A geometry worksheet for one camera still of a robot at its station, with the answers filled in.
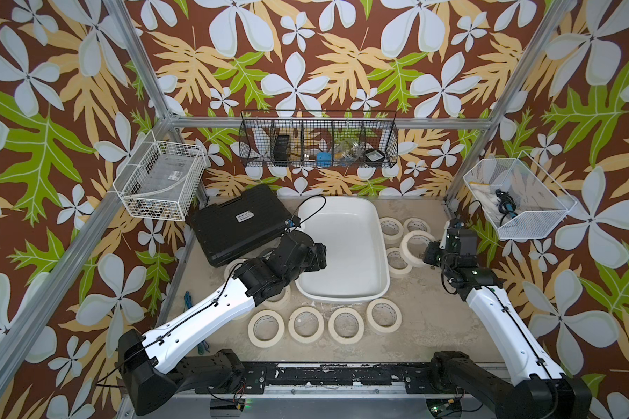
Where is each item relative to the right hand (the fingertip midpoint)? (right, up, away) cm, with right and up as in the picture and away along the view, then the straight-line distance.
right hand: (429, 244), depth 82 cm
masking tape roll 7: (-26, -27, +3) cm, 38 cm away
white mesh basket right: (+29, +15, +2) cm, 33 cm away
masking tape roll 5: (-51, -31, -3) cm, 60 cm away
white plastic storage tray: (-21, +3, +26) cm, 34 cm away
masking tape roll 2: (+6, +6, +27) cm, 28 cm away
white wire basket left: (-84, +20, -2) cm, 87 cm away
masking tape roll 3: (-5, -10, +15) cm, 18 cm away
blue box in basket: (-33, +30, +13) cm, 47 cm away
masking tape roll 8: (-14, -27, 0) cm, 31 cm away
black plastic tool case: (-64, +5, +19) cm, 67 cm away
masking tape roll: (-4, +3, +25) cm, 26 cm away
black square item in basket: (-14, +32, +14) cm, 37 cm away
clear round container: (-24, +33, +13) cm, 43 cm away
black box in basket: (-49, +35, +17) cm, 62 cm away
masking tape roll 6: (-39, -30, -2) cm, 49 cm away
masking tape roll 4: (-48, -20, +5) cm, 52 cm away
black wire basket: (-35, +39, +16) cm, 55 cm away
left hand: (-35, 0, -9) cm, 36 cm away
